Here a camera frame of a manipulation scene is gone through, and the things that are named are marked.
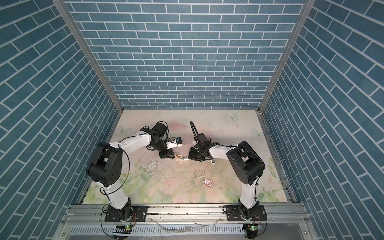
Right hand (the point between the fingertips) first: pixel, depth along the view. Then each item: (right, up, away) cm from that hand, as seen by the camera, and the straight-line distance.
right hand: (187, 156), depth 93 cm
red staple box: (+13, -13, -10) cm, 21 cm away
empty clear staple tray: (+8, -9, -6) cm, 13 cm away
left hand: (-8, +2, -3) cm, 9 cm away
